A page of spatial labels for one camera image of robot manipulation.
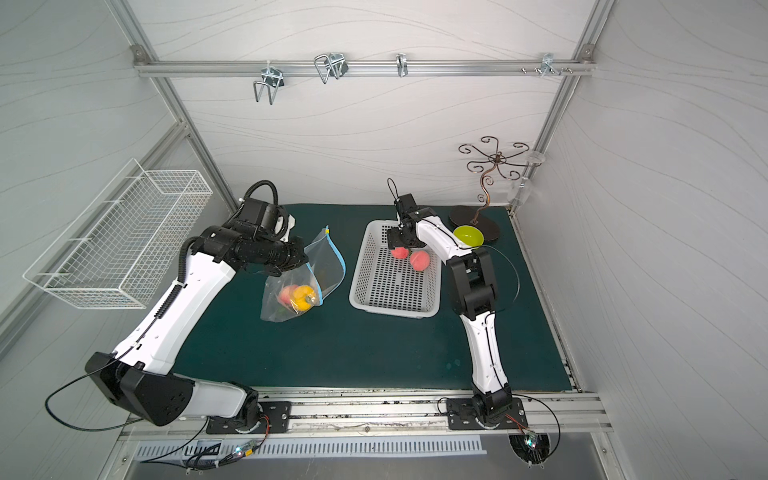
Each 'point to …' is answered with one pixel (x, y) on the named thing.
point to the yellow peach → (303, 297)
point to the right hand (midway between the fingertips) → (402, 239)
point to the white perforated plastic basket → (386, 285)
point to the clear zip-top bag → (308, 285)
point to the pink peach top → (286, 292)
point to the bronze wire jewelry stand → (476, 216)
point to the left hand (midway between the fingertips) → (310, 258)
